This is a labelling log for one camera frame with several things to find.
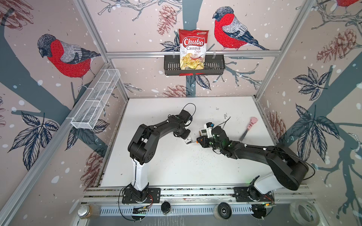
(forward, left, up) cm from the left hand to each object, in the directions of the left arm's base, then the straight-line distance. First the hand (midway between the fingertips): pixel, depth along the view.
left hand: (184, 136), depth 95 cm
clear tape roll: (-43, -61, -2) cm, 75 cm away
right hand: (-7, -7, +5) cm, 11 cm away
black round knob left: (-41, +9, +8) cm, 43 cm away
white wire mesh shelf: (-4, +51, +28) cm, 58 cm away
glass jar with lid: (-42, +44, +9) cm, 62 cm away
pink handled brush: (+13, -52, 0) cm, 54 cm away
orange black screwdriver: (-7, -8, +6) cm, 12 cm away
